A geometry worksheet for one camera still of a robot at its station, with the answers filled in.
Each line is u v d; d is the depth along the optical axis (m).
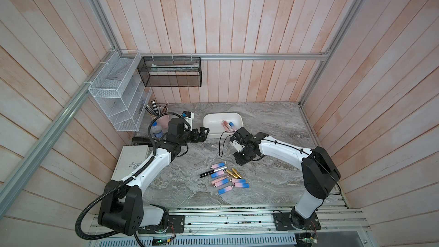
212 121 1.08
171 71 1.04
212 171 0.88
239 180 0.85
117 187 0.42
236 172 0.88
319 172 0.46
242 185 0.84
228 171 0.88
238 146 0.78
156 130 0.94
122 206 0.41
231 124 1.07
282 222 0.73
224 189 0.82
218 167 0.90
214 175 0.87
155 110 1.03
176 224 0.73
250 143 0.66
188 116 0.76
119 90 0.69
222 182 0.84
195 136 0.74
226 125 1.07
